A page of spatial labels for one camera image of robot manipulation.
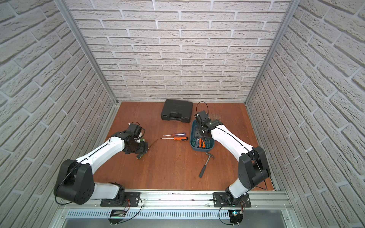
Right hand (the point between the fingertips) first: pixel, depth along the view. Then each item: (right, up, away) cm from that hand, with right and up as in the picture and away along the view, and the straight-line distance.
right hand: (202, 132), depth 88 cm
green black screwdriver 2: (-5, -7, +5) cm, 10 cm away
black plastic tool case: (-18, +15, +25) cm, 35 cm away
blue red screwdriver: (-16, -3, +12) cm, 20 cm away
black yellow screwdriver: (-39, -15, 0) cm, 42 cm away
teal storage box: (-5, +3, +12) cm, 13 cm away
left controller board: (-45, -39, -18) cm, 62 cm away
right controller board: (+16, -40, -17) cm, 46 cm away
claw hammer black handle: (+1, -21, -2) cm, 21 cm away
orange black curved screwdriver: (0, -8, +7) cm, 10 cm away
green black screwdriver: (+4, -9, +4) cm, 11 cm away
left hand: (-38, -10, -1) cm, 39 cm away
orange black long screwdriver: (-11, -5, +7) cm, 14 cm away
